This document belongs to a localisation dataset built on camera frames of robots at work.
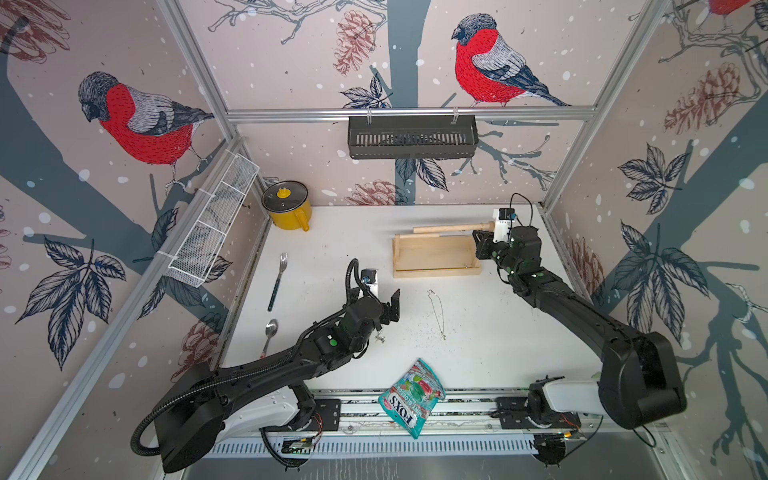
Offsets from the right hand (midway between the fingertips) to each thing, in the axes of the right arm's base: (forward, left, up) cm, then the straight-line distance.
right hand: (476, 228), depth 85 cm
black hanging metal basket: (+36, +19, +8) cm, 41 cm away
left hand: (-17, +25, -5) cm, 31 cm away
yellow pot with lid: (+18, +64, -10) cm, 67 cm away
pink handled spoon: (-24, +61, -21) cm, 69 cm away
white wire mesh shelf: (-12, +81, -3) cm, 82 cm away
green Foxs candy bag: (-41, +18, -18) cm, 49 cm away
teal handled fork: (0, +64, -21) cm, 68 cm away
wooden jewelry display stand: (+9, +8, -24) cm, 27 cm away
